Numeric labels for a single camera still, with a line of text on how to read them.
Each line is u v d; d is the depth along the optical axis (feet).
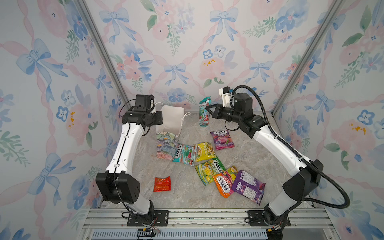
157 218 2.40
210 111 2.31
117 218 2.46
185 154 3.07
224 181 2.74
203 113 2.40
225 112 2.12
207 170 2.88
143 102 1.92
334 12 2.31
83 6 2.26
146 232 2.40
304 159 1.46
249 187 2.67
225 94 2.14
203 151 3.11
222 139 3.30
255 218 2.43
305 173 1.40
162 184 2.74
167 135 2.45
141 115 1.74
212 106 2.25
